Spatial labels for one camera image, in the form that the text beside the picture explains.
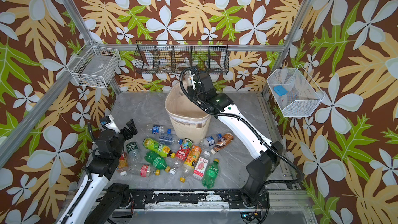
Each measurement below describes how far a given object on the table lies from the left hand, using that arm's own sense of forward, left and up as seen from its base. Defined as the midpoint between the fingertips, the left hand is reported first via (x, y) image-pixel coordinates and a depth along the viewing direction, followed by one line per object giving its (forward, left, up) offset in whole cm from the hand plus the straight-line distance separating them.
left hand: (122, 121), depth 75 cm
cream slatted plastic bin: (-2, -33, +4) cm, 33 cm away
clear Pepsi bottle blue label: (+6, -13, -19) cm, 24 cm away
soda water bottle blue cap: (0, -20, -19) cm, 28 cm away
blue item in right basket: (+20, -84, +3) cm, 86 cm away
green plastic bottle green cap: (-18, -45, -21) cm, 53 cm away
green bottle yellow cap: (-13, -16, -18) cm, 27 cm away
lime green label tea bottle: (-7, -17, -17) cm, 25 cm away
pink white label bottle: (-15, -39, -19) cm, 46 cm away
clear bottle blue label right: (-2, -44, -18) cm, 48 cm away
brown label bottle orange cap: (-2, -52, -18) cm, 55 cm away
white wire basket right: (+17, -91, +4) cm, 93 cm away
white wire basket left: (+31, +22, +10) cm, 39 cm away
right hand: (+13, -34, +12) cm, 39 cm away
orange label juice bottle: (-12, -34, -18) cm, 41 cm away
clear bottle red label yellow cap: (-18, -9, -18) cm, 27 cm away
